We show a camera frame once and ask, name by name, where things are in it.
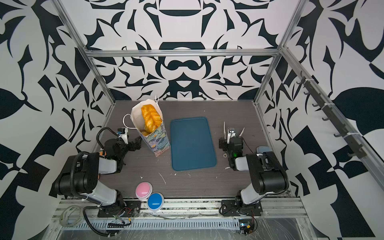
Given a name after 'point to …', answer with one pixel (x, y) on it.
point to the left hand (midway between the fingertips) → (134, 133)
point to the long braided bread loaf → (152, 118)
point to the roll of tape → (63, 217)
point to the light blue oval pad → (261, 149)
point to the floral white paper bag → (158, 142)
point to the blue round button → (155, 202)
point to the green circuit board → (246, 226)
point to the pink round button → (143, 190)
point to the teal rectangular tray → (192, 145)
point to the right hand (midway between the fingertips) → (231, 136)
